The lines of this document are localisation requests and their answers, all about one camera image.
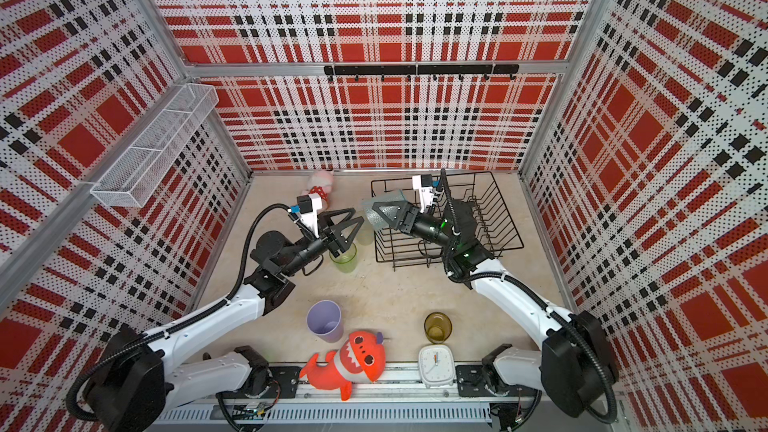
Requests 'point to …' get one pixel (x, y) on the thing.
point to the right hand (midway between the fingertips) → (377, 211)
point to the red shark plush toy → (360, 358)
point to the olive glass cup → (437, 327)
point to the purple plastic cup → (324, 321)
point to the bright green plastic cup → (347, 260)
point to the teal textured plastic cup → (390, 211)
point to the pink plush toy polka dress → (319, 190)
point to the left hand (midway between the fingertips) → (359, 218)
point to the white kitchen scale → (437, 364)
